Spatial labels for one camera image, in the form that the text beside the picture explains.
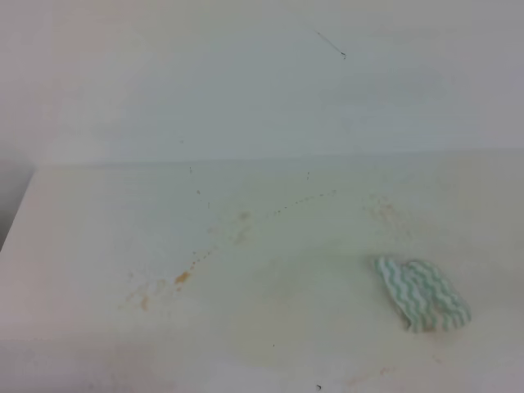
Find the green white wavy striped rag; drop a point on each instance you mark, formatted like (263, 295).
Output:
(423, 296)

